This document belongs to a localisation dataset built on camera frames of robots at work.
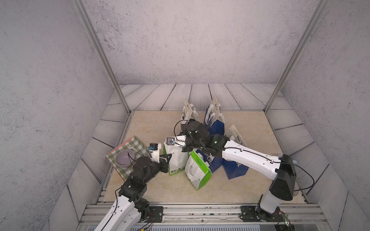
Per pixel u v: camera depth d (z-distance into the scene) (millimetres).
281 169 439
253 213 726
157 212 730
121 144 1033
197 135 538
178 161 779
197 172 646
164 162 660
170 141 593
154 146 656
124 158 915
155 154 671
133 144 996
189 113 862
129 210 515
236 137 752
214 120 907
